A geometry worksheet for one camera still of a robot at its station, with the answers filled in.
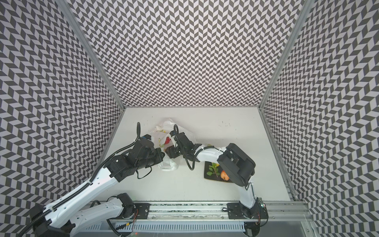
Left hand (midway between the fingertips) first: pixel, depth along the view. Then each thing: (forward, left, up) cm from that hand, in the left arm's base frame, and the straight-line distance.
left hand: (165, 156), depth 74 cm
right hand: (+9, 0, -12) cm, 15 cm away
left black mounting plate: (-22, +12, -16) cm, 29 cm away
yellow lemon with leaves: (-2, -26, -14) cm, 30 cm away
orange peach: (-6, -31, -12) cm, 34 cm away
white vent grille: (-28, +6, -17) cm, 33 cm away
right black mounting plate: (-22, -36, -16) cm, 45 cm away
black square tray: (-6, -26, -15) cm, 30 cm away
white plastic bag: (+10, +3, 0) cm, 10 cm away
